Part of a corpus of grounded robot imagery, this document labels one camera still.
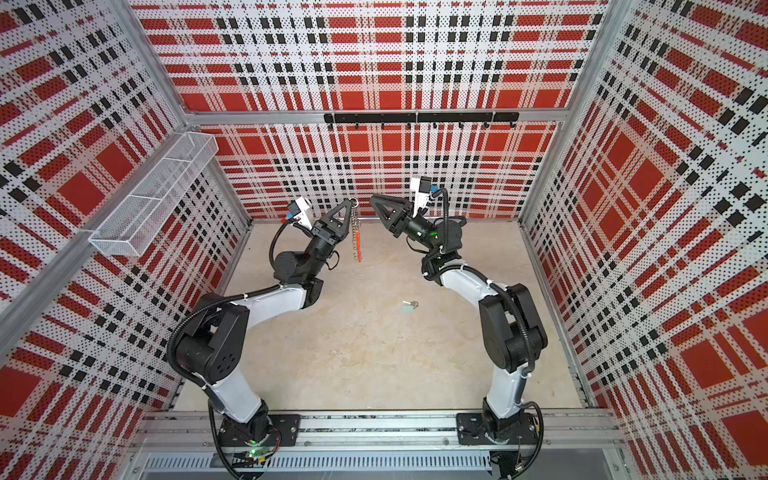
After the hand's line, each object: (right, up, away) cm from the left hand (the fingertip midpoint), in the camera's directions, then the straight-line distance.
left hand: (355, 206), depth 68 cm
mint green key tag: (+13, -30, +29) cm, 44 cm away
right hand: (+3, +1, -1) cm, 3 cm away
